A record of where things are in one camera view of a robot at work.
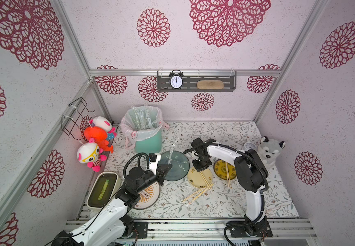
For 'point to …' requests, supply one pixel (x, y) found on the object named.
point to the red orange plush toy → (99, 136)
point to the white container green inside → (107, 185)
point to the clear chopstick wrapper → (171, 152)
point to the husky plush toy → (269, 149)
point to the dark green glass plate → (180, 165)
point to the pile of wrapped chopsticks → (190, 198)
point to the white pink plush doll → (100, 121)
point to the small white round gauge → (249, 145)
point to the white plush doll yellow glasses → (89, 152)
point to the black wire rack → (74, 113)
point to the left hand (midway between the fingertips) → (171, 166)
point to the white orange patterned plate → (153, 190)
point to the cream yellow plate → (195, 179)
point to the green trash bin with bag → (141, 128)
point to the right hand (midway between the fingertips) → (197, 167)
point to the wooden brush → (210, 84)
